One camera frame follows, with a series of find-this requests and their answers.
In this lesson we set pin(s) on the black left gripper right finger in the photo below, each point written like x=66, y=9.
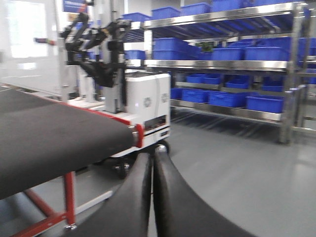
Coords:
x=177, y=209

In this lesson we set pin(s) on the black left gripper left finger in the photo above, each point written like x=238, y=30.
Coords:
x=128, y=205

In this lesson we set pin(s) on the white mobile robot with arms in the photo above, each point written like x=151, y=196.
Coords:
x=148, y=98

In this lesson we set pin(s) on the row of blue bins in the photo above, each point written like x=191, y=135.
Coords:
x=227, y=98

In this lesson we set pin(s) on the steel rack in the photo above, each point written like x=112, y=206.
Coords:
x=214, y=64

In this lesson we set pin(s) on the blue wall sign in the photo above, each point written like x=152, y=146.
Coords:
x=72, y=5

